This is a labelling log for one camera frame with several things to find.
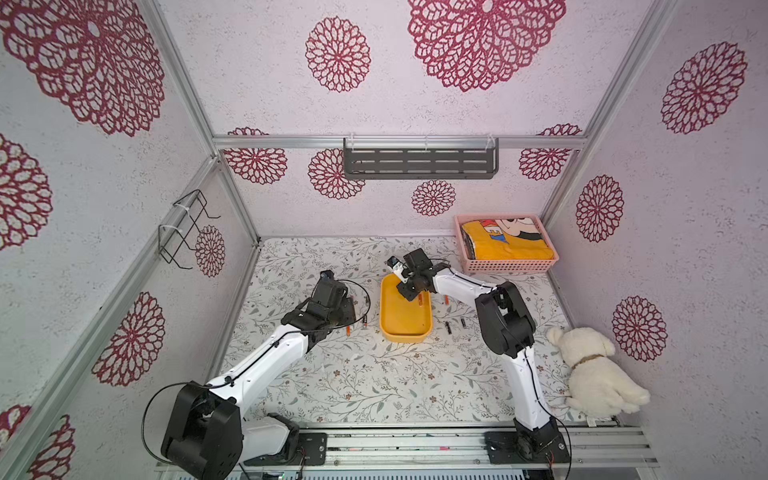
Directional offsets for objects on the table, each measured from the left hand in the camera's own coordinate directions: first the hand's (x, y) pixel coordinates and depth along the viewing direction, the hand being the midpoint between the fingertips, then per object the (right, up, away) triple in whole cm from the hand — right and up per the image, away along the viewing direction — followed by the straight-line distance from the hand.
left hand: (345, 308), depth 86 cm
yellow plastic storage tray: (+17, -5, +8) cm, 20 cm away
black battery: (+32, -7, +9) cm, 34 cm away
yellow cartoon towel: (+57, +22, +25) cm, 66 cm away
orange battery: (0, -8, +9) cm, 12 cm away
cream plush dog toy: (+65, -18, -11) cm, 68 cm away
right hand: (+18, +7, +19) cm, 27 cm away
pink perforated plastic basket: (+43, +13, +20) cm, 49 cm away
